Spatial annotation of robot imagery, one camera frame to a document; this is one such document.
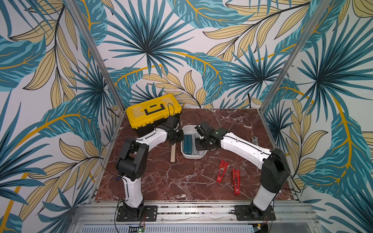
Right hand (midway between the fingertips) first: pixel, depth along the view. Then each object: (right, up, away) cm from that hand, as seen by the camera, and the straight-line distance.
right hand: (198, 145), depth 86 cm
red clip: (+16, -14, +3) cm, 21 cm away
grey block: (-2, -5, +7) cm, 8 cm away
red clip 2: (+23, -20, 0) cm, 30 cm away
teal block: (-7, -1, +10) cm, 12 cm away
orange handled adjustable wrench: (+41, +1, +15) cm, 44 cm away
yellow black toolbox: (-31, +18, +7) cm, 36 cm away
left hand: (-9, +3, +9) cm, 12 cm away
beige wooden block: (-15, -3, +9) cm, 18 cm away
